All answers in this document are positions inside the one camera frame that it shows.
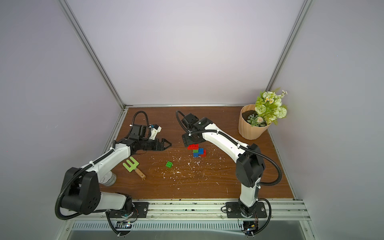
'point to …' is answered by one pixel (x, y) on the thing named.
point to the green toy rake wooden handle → (133, 167)
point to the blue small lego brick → (201, 151)
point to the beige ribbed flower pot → (251, 125)
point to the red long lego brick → (193, 147)
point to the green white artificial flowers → (269, 109)
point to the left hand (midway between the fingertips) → (167, 144)
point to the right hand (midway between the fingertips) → (190, 139)
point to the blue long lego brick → (196, 154)
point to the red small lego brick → (204, 154)
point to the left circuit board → (124, 224)
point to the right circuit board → (250, 226)
